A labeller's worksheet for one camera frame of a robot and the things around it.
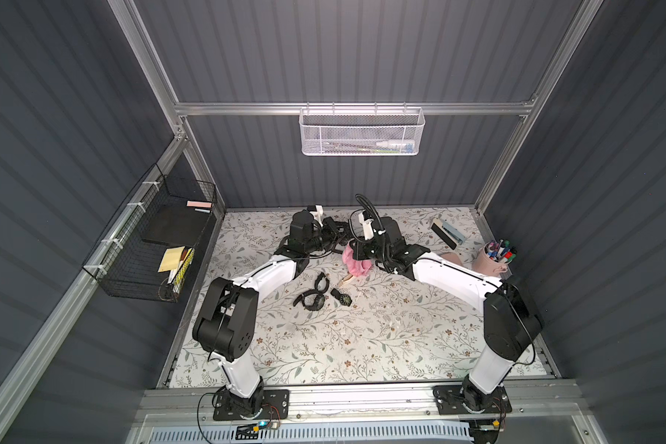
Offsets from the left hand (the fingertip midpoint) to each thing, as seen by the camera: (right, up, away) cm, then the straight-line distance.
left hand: (353, 224), depth 83 cm
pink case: (+38, -12, +21) cm, 45 cm away
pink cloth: (+2, -15, +12) cm, 19 cm away
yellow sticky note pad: (-49, -10, -10) cm, 51 cm away
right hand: (0, -5, +3) cm, 6 cm away
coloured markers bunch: (+50, -9, +9) cm, 51 cm away
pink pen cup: (+46, -14, +9) cm, 48 cm away
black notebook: (-48, 0, -7) cm, 49 cm away
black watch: (-13, -25, +7) cm, 28 cm away
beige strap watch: (-1, -18, +15) cm, 23 cm away
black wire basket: (-56, -7, -9) cm, 57 cm away
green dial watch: (-3, -25, +11) cm, 27 cm away
